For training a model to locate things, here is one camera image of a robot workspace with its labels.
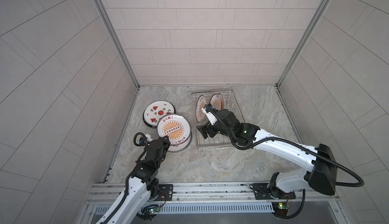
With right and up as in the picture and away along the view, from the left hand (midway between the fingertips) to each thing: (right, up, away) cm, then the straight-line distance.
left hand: (173, 133), depth 82 cm
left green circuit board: (-7, -30, -17) cm, 35 cm away
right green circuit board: (+52, -31, -14) cm, 62 cm away
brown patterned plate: (-1, +6, +5) cm, 8 cm away
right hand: (+16, +7, -8) cm, 19 cm away
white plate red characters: (+4, -2, 0) cm, 4 cm away
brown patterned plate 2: (+28, +18, +5) cm, 33 cm away
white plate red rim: (+24, +17, +14) cm, 33 cm away
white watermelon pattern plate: (-15, +11, +18) cm, 26 cm away
